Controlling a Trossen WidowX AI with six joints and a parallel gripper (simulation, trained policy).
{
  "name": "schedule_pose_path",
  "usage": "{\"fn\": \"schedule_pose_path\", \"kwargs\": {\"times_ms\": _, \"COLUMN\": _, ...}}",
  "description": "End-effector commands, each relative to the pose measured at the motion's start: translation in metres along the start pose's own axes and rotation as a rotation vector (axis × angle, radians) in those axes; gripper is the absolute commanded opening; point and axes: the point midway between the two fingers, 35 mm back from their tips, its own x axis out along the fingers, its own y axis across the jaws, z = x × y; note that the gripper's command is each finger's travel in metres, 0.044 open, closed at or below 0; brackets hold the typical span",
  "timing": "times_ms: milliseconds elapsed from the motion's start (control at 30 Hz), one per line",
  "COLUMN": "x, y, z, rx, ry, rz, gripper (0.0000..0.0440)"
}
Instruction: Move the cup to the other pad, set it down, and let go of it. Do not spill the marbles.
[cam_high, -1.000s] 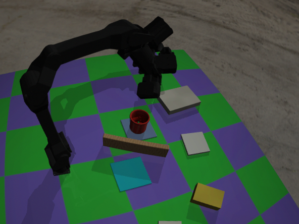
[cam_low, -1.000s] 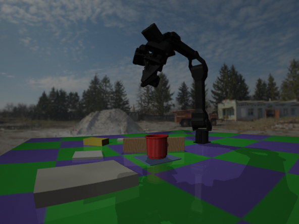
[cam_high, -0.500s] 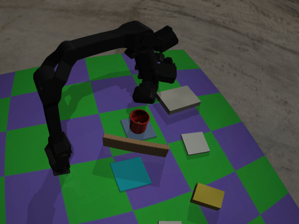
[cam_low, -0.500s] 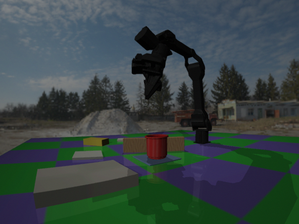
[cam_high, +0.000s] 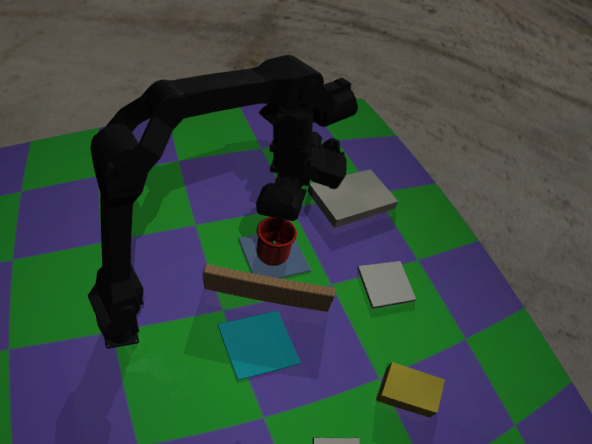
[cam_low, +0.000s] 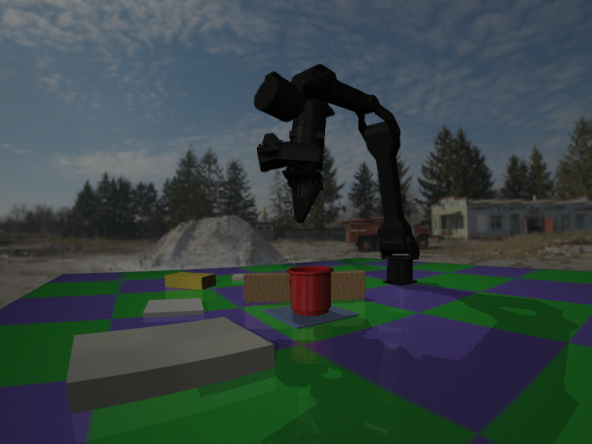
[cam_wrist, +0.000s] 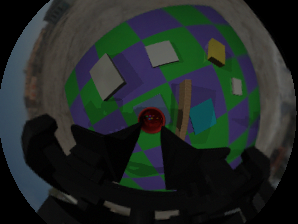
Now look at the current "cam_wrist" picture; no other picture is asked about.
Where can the brown flat bar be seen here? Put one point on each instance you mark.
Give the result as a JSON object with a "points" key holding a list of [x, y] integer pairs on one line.
{"points": [[183, 108]]}

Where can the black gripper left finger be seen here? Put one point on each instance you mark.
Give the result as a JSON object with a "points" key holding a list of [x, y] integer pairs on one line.
{"points": [[117, 147]]}

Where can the olive yellow rectangular block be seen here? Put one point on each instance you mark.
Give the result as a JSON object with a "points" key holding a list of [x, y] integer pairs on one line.
{"points": [[216, 53]]}

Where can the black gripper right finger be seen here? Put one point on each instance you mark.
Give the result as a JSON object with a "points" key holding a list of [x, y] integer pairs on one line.
{"points": [[180, 158]]}

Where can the red cup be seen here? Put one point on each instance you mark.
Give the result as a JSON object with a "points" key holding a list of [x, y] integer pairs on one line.
{"points": [[151, 126]]}

